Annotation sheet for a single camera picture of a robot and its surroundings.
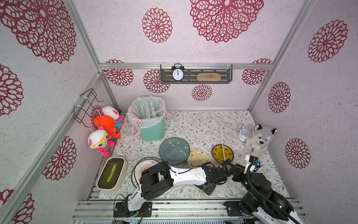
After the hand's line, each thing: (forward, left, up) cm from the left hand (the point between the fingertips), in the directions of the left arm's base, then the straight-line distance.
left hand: (205, 188), depth 81 cm
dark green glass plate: (+25, +18, -1) cm, 31 cm away
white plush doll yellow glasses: (+22, +61, +20) cm, 68 cm away
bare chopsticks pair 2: (+19, -15, +1) cm, 25 cm away
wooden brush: (+59, -4, +35) cm, 69 cm away
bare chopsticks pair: (+20, +2, +2) cm, 20 cm away
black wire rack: (+32, +67, +33) cm, 81 cm away
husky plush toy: (+24, -33, +15) cm, 43 cm away
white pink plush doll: (+44, +60, +19) cm, 77 cm away
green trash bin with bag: (+38, +36, +21) cm, 57 cm away
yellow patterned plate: (+23, -14, 0) cm, 27 cm away
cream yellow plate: (+19, +3, +1) cm, 19 cm away
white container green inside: (+7, +54, +6) cm, 55 cm away
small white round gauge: (+36, -32, +3) cm, 48 cm away
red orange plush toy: (+32, +59, +19) cm, 70 cm away
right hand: (+9, -11, +17) cm, 22 cm away
